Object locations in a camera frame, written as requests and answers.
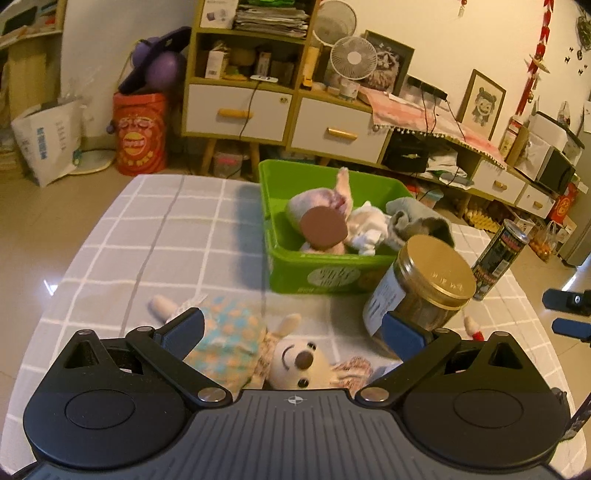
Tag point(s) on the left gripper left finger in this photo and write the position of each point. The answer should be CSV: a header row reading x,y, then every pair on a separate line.
x,y
164,350

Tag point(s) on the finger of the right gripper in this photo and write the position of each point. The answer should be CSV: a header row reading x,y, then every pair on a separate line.
x,y
572,329
575,303

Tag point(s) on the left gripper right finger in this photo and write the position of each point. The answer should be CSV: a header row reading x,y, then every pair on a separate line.
x,y
422,353

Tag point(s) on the red white santa plush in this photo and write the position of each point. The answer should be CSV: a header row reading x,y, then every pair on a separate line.
x,y
473,329

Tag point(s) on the gold lid glass jar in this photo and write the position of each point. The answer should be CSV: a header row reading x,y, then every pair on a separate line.
x,y
427,285

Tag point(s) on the bunny plush blue dress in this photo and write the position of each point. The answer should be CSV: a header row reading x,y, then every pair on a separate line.
x,y
238,351

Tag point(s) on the dark printed drink can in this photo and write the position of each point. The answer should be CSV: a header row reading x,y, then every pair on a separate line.
x,y
498,256

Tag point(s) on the grey sock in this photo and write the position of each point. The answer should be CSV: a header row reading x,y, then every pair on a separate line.
x,y
409,217

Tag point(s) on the white cloth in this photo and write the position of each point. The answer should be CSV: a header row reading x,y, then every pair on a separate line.
x,y
367,229

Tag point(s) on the black microwave oven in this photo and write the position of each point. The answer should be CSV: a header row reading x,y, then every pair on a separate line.
x,y
545,165

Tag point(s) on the green plastic bin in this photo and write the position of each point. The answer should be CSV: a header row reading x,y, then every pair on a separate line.
x,y
295,272

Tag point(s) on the brown round disc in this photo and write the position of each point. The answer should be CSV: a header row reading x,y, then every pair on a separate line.
x,y
323,227

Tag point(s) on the pink plush toy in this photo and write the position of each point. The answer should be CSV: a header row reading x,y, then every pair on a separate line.
x,y
339,198

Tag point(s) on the long low wooden cabinet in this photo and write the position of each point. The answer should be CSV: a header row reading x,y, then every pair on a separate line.
x,y
451,166

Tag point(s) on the black crate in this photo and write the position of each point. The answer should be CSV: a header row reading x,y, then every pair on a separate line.
x,y
407,153

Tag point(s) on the framed cartoon girl picture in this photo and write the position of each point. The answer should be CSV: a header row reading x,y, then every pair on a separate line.
x,y
482,104

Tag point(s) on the right white drawer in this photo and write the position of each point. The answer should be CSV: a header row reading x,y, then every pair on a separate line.
x,y
337,131

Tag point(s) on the white drawer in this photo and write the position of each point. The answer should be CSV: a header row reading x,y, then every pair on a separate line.
x,y
236,112
337,131

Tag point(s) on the red hanging decoration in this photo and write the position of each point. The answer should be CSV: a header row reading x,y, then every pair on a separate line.
x,y
536,63

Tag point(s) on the pink table runner cloth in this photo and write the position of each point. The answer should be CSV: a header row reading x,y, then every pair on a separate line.
x,y
394,113

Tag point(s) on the white paper bag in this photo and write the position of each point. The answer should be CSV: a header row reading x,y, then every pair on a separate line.
x,y
49,138

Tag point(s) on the left white drawer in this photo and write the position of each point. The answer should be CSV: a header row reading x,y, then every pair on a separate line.
x,y
236,112

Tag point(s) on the purple ball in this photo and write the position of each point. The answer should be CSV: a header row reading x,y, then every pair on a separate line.
x,y
163,71

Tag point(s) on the framed cat picture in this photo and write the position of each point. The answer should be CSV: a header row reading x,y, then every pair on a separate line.
x,y
393,62

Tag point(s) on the wooden shelf cabinet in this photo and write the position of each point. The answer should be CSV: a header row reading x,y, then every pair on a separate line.
x,y
220,55

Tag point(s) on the front white desk fan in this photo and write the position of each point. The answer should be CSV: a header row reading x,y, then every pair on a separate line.
x,y
353,58

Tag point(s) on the white desk fan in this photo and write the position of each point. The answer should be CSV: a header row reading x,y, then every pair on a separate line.
x,y
335,20
353,58

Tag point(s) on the rear white desk fan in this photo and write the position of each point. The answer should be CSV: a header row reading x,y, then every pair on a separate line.
x,y
335,20

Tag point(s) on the stack of papers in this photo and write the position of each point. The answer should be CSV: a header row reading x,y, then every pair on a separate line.
x,y
280,21

